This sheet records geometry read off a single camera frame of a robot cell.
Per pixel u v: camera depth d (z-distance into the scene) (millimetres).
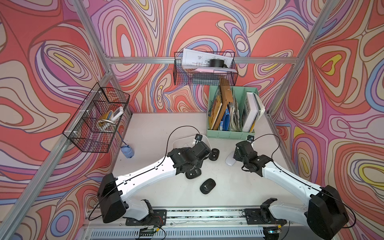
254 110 865
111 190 397
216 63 824
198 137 649
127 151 908
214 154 933
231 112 914
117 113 745
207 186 819
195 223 731
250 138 743
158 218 718
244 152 651
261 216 680
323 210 410
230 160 928
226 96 847
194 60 863
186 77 1015
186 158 523
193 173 863
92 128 735
